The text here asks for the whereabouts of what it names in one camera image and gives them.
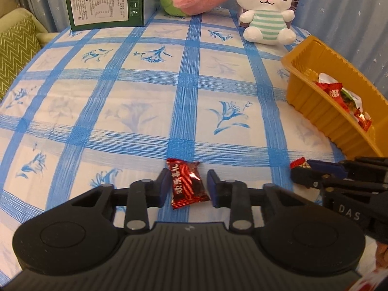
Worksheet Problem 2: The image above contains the green cardboard box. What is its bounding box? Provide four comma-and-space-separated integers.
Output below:
64, 0, 167, 32

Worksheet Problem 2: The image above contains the white bunny plush toy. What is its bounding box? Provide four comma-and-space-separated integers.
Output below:
236, 0, 297, 45

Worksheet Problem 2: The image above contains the blue checkered tablecloth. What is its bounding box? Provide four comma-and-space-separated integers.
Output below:
0, 8, 343, 267

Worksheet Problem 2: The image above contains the blue star curtain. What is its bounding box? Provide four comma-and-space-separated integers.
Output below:
12, 0, 388, 104

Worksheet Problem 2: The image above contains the red candy with white print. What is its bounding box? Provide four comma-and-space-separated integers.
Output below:
316, 82, 343, 100

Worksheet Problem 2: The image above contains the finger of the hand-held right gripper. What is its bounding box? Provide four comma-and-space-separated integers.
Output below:
290, 167, 364, 190
309, 157, 388, 184

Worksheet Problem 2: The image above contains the red patterned clothing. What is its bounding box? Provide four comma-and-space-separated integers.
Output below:
346, 267, 388, 291

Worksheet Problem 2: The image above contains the orange plastic tray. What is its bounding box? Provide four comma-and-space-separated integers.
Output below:
280, 35, 388, 160

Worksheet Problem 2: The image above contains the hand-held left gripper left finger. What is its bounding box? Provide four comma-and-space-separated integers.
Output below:
71, 168, 173, 231

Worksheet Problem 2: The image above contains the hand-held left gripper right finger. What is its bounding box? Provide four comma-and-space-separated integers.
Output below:
206, 169, 307, 231

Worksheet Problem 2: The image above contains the grey and white snack packet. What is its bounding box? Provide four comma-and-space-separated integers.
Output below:
317, 73, 363, 111

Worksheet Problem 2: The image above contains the person's right hand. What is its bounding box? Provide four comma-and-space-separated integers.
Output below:
375, 242, 388, 272

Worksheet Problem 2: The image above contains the large red snack packet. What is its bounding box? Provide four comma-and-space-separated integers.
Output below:
353, 109, 373, 133

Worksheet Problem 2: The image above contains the green zigzag cushion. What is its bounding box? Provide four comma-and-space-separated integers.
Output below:
0, 15, 42, 100

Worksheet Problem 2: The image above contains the red rectangular candy packet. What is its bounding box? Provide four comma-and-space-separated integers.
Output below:
166, 158, 211, 210

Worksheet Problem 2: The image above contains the small red twisted candy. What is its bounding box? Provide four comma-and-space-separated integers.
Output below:
290, 157, 313, 170

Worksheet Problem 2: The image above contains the light green sofa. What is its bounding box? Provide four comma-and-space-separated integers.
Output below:
0, 0, 59, 104

